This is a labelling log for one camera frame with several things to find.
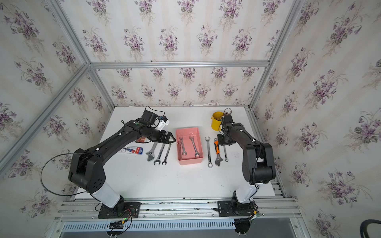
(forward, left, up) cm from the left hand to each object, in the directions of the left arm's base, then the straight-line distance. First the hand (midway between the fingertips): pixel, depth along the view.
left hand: (171, 140), depth 84 cm
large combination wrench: (-6, +9, -14) cm, 18 cm away
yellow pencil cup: (+18, -29, -4) cm, 34 cm away
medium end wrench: (-1, -16, -14) cm, 21 cm away
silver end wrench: (-1, -7, -13) cm, 15 cm away
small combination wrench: (-6, +5, -15) cm, 17 cm away
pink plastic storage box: (+3, -11, -13) cm, 18 cm away
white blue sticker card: (0, +24, -13) cm, 28 cm away
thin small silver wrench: (-6, -34, -13) cm, 37 cm away
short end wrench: (-9, -23, -14) cm, 28 cm away
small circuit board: (-38, +24, -17) cm, 48 cm away
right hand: (+4, -34, -9) cm, 36 cm away
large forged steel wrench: (-2, +14, -14) cm, 20 cm away
